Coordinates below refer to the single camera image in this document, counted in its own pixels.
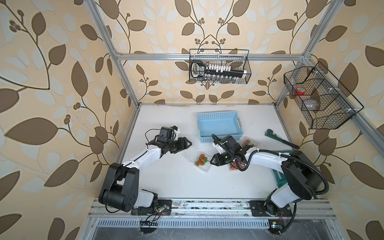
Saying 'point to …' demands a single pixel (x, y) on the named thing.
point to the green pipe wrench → (271, 133)
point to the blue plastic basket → (221, 124)
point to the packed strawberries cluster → (248, 142)
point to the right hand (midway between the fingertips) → (212, 161)
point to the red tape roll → (300, 91)
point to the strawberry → (202, 159)
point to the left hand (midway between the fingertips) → (185, 143)
